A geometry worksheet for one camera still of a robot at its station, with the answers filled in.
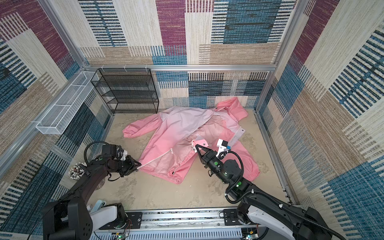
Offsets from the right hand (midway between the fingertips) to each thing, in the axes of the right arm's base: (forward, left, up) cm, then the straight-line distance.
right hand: (193, 148), depth 69 cm
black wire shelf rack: (+56, +47, -9) cm, 74 cm away
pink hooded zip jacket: (+28, +11, -24) cm, 39 cm away
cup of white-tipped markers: (-5, +55, -8) cm, 56 cm away
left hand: (+3, +30, -18) cm, 35 cm away
